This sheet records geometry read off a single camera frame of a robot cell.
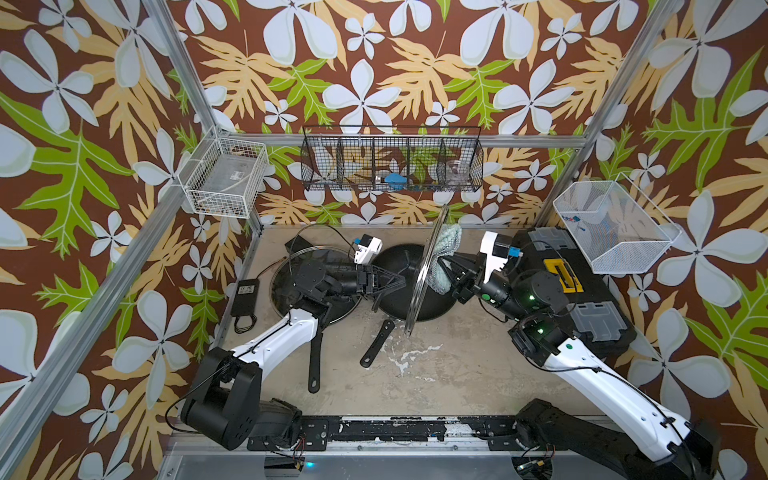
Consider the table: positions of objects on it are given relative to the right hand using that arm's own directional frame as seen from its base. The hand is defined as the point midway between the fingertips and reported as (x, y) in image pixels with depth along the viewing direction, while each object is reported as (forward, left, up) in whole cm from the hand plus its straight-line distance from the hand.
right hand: (436, 255), depth 58 cm
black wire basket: (+51, +8, -11) cm, 53 cm away
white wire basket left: (+36, +57, -7) cm, 68 cm away
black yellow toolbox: (-2, -45, -24) cm, 51 cm away
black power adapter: (+14, +57, -40) cm, 71 cm away
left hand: (-2, +6, -8) cm, 10 cm away
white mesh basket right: (+21, -55, -14) cm, 60 cm away
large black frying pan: (-7, +29, -32) cm, 44 cm away
